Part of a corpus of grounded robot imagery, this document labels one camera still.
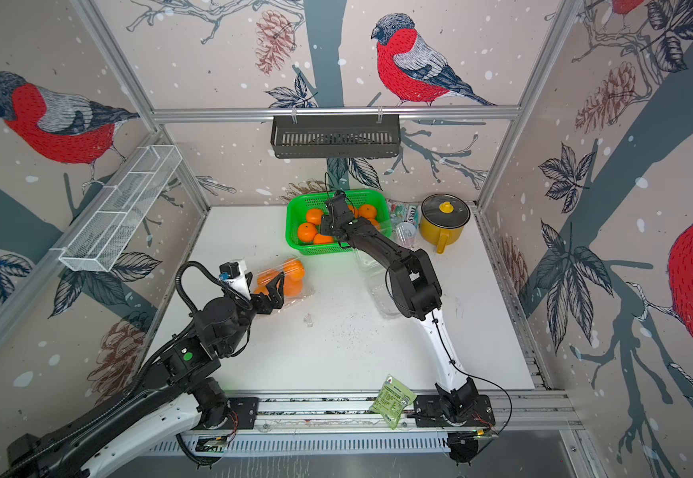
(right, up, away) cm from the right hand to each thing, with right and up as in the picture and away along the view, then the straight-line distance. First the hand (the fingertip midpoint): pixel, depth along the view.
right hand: (329, 220), depth 103 cm
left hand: (-11, -14, -30) cm, 35 cm away
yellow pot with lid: (+40, 0, -1) cm, 40 cm away
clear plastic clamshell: (+17, -21, -5) cm, 28 cm away
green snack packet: (+28, +4, +12) cm, 31 cm away
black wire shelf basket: (+2, +31, +4) cm, 31 cm away
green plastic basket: (-11, +3, +12) cm, 16 cm away
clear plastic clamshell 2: (-10, -21, -10) cm, 25 cm away
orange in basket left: (-6, +2, +10) cm, 12 cm away
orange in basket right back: (+14, +4, +11) cm, 18 cm away
